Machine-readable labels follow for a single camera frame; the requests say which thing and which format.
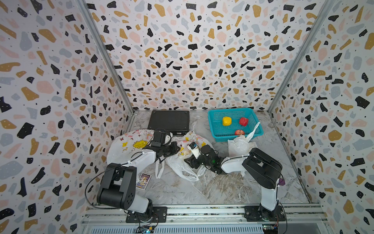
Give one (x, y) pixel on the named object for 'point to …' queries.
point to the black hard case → (176, 122)
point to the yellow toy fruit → (227, 121)
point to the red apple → (239, 132)
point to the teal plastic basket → (221, 133)
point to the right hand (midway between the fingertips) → (187, 157)
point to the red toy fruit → (243, 121)
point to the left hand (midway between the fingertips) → (182, 147)
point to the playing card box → (143, 181)
